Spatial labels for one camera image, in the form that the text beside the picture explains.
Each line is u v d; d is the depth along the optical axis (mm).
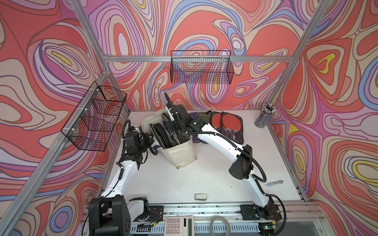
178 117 596
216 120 1078
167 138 824
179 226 688
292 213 750
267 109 974
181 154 770
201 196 771
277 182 840
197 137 596
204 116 1115
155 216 730
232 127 1081
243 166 558
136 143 632
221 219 695
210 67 958
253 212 734
